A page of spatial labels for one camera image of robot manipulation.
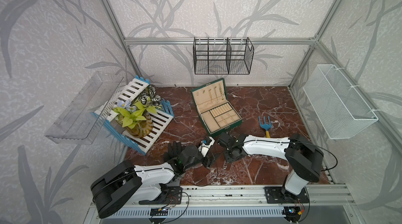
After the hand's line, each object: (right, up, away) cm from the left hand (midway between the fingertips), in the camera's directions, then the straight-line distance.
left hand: (216, 150), depth 80 cm
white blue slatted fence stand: (-35, +13, +19) cm, 42 cm away
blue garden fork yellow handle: (+32, +9, +18) cm, 38 cm away
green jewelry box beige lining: (+1, +17, +18) cm, 25 cm away
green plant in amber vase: (-38, +18, -8) cm, 42 cm away
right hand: (+7, -6, +6) cm, 11 cm away
